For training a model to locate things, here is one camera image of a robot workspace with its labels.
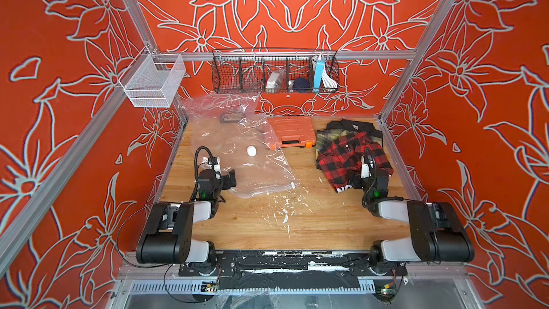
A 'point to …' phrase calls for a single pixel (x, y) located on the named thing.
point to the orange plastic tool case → (294, 131)
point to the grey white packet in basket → (274, 80)
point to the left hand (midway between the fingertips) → (223, 170)
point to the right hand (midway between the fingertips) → (356, 168)
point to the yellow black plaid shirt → (325, 137)
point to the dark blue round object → (302, 85)
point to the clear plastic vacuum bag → (235, 129)
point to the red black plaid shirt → (341, 160)
